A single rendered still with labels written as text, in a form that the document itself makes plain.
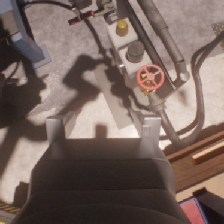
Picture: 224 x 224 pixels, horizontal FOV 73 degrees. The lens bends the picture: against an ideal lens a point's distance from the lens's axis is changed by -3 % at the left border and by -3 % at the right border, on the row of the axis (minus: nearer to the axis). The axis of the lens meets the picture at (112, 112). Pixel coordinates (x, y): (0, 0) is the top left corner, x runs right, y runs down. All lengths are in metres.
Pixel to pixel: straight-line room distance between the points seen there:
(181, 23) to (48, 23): 0.88
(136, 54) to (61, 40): 0.78
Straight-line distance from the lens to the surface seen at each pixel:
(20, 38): 0.96
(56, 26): 1.24
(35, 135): 1.06
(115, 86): 0.94
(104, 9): 0.58
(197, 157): 0.66
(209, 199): 0.46
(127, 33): 0.53
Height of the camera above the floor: 0.90
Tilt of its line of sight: 81 degrees down
